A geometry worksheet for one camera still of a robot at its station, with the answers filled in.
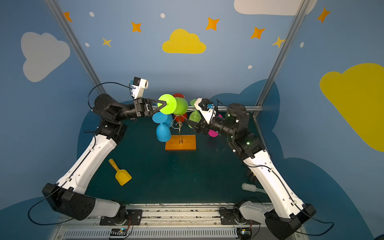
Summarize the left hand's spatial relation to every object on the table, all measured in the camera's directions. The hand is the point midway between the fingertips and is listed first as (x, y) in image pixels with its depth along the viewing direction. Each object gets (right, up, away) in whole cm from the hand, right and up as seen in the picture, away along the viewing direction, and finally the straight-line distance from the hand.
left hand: (165, 103), depth 53 cm
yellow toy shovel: (-32, -38, +33) cm, 60 cm away
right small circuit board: (+36, -62, +20) cm, 74 cm away
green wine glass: (+11, -2, +35) cm, 37 cm away
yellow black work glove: (+45, -38, +33) cm, 67 cm away
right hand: (+11, -2, +6) cm, 12 cm away
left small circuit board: (-27, -61, +20) cm, 70 cm away
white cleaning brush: (+44, -44, +30) cm, 69 cm away
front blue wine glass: (-6, -11, +26) cm, 29 cm away
